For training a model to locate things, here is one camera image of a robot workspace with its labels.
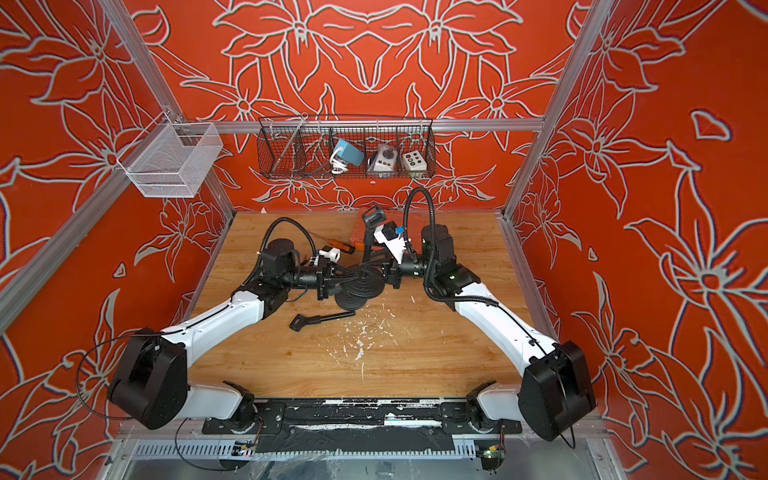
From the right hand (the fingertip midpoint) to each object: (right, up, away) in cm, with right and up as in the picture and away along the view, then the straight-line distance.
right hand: (353, 271), depth 68 cm
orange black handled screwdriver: (-6, +5, +37) cm, 38 cm away
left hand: (-1, -1, 0) cm, 1 cm away
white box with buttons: (+18, +33, +26) cm, 46 cm away
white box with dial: (+8, +33, +23) cm, 40 cm away
